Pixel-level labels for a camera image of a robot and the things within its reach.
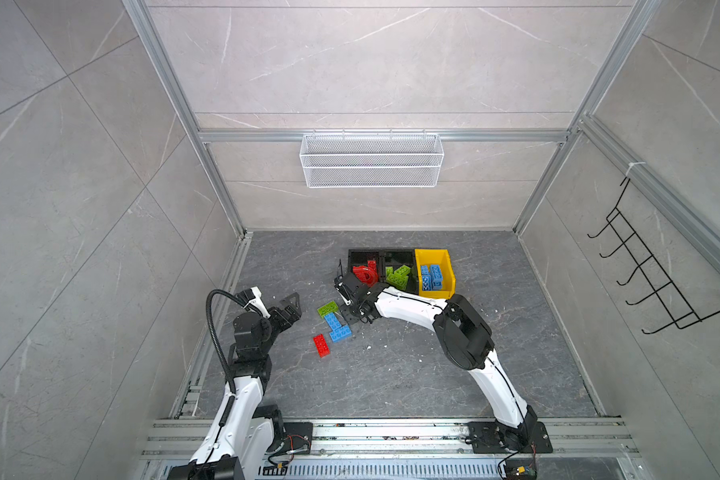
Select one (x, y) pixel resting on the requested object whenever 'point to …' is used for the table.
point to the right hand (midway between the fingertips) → (350, 308)
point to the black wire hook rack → (667, 291)
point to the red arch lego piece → (367, 276)
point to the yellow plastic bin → (442, 257)
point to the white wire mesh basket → (371, 161)
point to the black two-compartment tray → (384, 258)
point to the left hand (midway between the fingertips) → (286, 294)
